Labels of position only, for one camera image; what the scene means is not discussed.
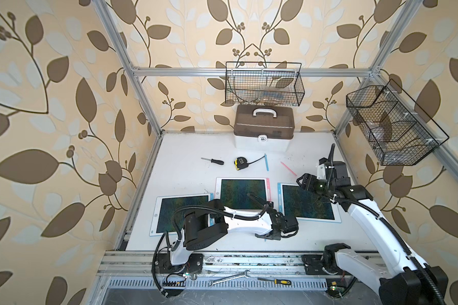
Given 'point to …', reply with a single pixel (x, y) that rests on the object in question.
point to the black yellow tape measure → (240, 162)
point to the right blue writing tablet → (293, 201)
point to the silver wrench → (212, 283)
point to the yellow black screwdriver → (284, 282)
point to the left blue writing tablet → (166, 205)
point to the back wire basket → (264, 83)
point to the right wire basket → (397, 131)
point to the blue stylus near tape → (266, 162)
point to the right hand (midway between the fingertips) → (303, 182)
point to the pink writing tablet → (233, 192)
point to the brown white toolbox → (266, 128)
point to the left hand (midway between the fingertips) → (270, 232)
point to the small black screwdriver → (214, 161)
